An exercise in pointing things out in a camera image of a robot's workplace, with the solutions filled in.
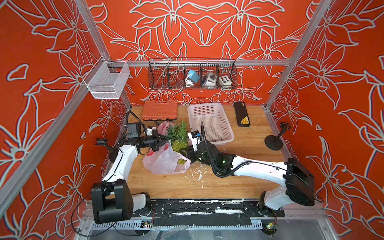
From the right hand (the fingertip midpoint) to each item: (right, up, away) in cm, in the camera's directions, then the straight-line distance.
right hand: (178, 150), depth 73 cm
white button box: (+28, +41, +22) cm, 55 cm away
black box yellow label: (+46, +19, +40) cm, 64 cm away
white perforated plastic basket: (+22, +16, +38) cm, 46 cm away
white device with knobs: (+19, +41, +18) cm, 48 cm away
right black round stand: (+61, 0, +23) cm, 65 cm away
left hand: (-5, +6, +5) cm, 9 cm away
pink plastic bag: (-8, -5, +3) cm, 10 cm away
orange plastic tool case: (-20, +22, +37) cm, 48 cm away
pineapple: (0, +8, 0) cm, 8 cm away
